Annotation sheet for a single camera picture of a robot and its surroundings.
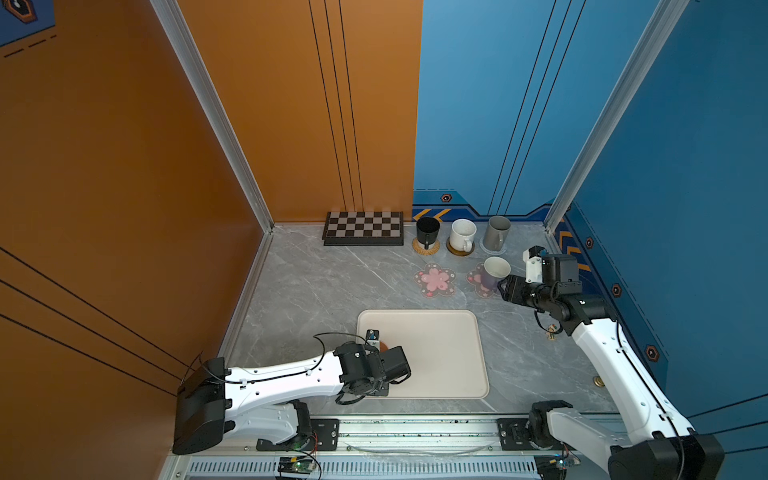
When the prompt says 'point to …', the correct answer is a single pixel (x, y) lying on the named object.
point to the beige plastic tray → (445, 350)
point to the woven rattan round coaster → (425, 252)
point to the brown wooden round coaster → (455, 251)
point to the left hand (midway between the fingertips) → (381, 383)
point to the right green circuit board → (563, 463)
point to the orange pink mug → (383, 347)
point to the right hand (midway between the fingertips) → (504, 285)
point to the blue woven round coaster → (491, 252)
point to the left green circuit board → (295, 465)
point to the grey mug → (496, 232)
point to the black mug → (427, 230)
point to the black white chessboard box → (364, 228)
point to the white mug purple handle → (494, 269)
